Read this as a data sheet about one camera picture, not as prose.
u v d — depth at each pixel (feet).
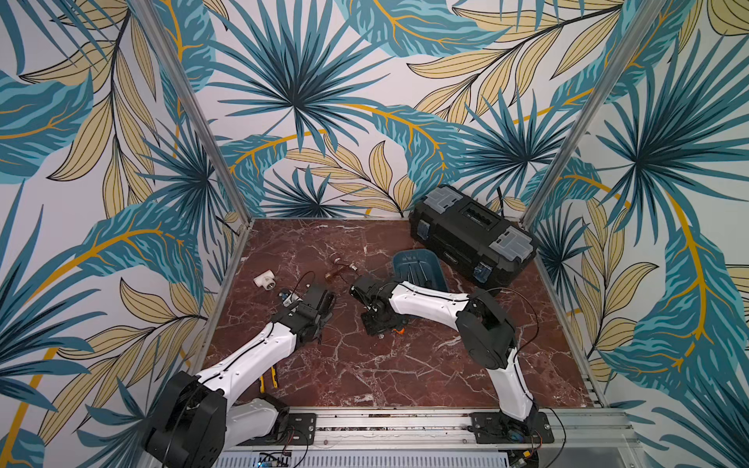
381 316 2.48
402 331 2.94
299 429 2.43
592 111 2.82
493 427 2.45
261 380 2.62
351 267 3.39
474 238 3.09
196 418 1.28
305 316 2.12
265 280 3.20
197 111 2.81
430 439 2.40
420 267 3.39
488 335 1.72
